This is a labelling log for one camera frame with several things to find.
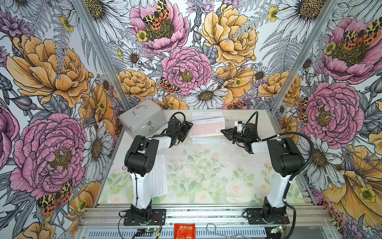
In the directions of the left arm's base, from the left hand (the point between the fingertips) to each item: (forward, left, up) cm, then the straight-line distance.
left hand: (191, 131), depth 101 cm
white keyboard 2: (-31, +19, -6) cm, 37 cm away
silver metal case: (+4, +30, +8) cm, 31 cm away
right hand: (-5, -19, +4) cm, 20 cm away
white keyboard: (+20, -8, -6) cm, 23 cm away
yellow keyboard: (-4, -12, -5) cm, 13 cm away
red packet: (-55, +3, -4) cm, 55 cm away
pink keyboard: (+3, -10, +1) cm, 11 cm away
